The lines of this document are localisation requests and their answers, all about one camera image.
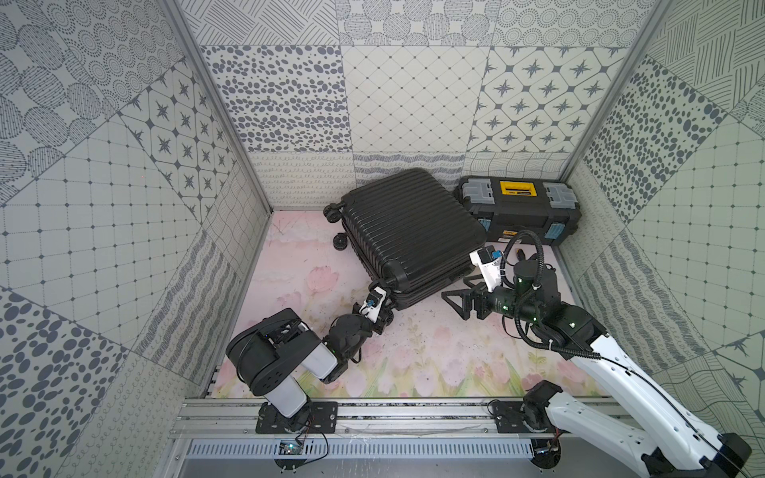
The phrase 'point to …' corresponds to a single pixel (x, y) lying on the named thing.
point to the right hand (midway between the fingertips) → (456, 290)
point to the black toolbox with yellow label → (506, 204)
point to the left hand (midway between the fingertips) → (393, 299)
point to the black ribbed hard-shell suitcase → (414, 232)
